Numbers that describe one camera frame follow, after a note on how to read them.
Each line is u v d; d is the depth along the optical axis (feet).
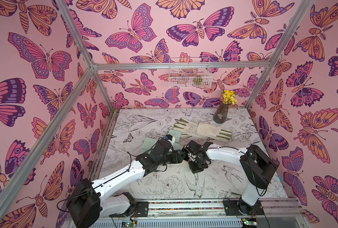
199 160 2.48
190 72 3.12
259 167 1.53
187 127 3.57
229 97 3.03
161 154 1.99
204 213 2.40
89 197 1.31
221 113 3.42
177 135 3.33
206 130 3.48
